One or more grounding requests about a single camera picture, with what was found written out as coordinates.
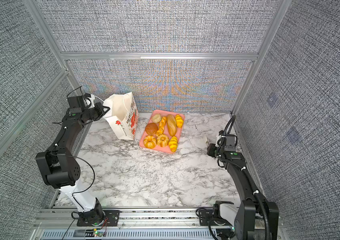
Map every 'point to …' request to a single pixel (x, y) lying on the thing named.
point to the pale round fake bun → (156, 118)
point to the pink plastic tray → (166, 149)
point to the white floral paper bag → (123, 115)
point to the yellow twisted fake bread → (161, 125)
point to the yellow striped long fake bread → (173, 143)
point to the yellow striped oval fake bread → (179, 120)
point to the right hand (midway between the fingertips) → (210, 147)
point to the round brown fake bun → (151, 128)
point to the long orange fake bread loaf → (171, 124)
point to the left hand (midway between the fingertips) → (110, 107)
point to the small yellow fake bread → (162, 140)
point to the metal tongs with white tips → (207, 141)
